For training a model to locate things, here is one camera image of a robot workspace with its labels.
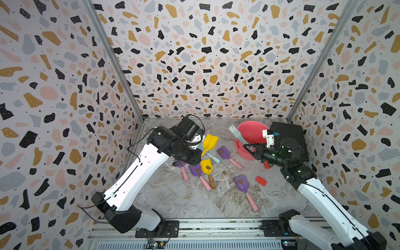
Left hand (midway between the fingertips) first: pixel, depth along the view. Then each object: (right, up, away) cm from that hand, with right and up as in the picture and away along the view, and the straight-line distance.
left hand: (200, 160), depth 67 cm
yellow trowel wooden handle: (+2, -10, +28) cm, 30 cm away
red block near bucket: (+39, -9, +29) cm, 50 cm away
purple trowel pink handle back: (+13, -1, +36) cm, 38 cm away
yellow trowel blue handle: (+4, +6, +8) cm, 11 cm away
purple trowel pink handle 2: (-4, -11, +26) cm, 28 cm away
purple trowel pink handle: (-11, -12, +25) cm, 30 cm away
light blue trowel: (0, +5, +9) cm, 10 cm away
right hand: (+19, +5, +2) cm, 20 cm away
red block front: (+33, -16, +24) cm, 44 cm away
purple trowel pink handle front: (+23, -17, +22) cm, 36 cm away
